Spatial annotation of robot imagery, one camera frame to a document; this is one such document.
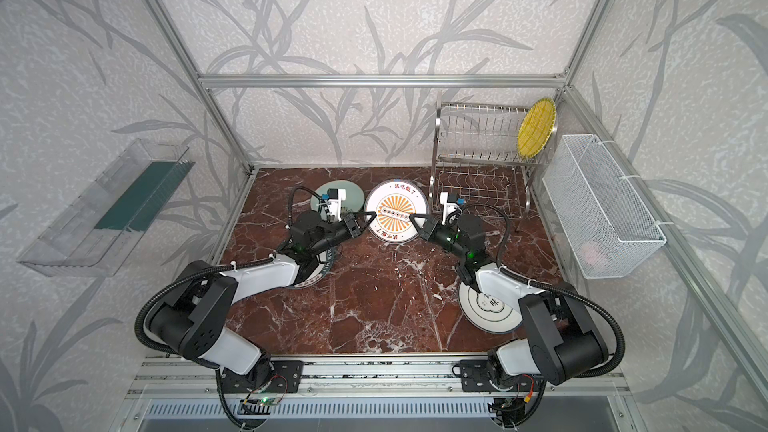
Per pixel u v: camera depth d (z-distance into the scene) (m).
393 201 0.83
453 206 0.77
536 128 0.85
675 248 0.57
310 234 0.67
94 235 0.64
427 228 0.74
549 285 0.46
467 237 0.65
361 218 0.80
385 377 0.75
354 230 0.74
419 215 0.81
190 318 0.44
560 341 0.43
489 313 0.84
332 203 0.77
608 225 0.61
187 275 0.45
